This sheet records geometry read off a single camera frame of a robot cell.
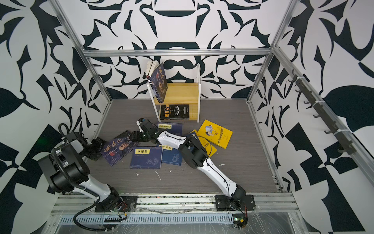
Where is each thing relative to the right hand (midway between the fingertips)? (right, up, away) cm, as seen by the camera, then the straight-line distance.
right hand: (132, 137), depth 94 cm
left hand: (-16, -4, -2) cm, 17 cm away
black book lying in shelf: (+26, +17, +13) cm, 33 cm away
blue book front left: (+10, -12, -4) cm, 16 cm away
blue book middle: (+27, -11, -5) cm, 30 cm away
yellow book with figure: (+54, +2, +5) cm, 54 cm away
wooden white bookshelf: (+31, +28, +5) cm, 42 cm away
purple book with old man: (+19, +32, -9) cm, 39 cm away
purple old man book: (-7, -6, -1) cm, 9 cm away
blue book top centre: (+26, +6, +8) cm, 27 cm away
